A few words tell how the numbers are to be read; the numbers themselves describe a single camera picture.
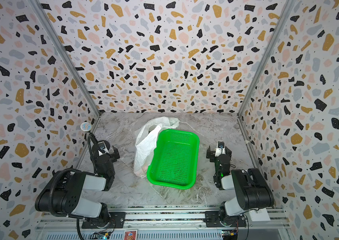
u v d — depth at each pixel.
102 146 0.76
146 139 0.66
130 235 0.69
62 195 0.44
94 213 0.61
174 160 0.95
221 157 0.79
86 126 0.78
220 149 0.78
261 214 0.72
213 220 0.73
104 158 0.70
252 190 0.45
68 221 0.75
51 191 0.41
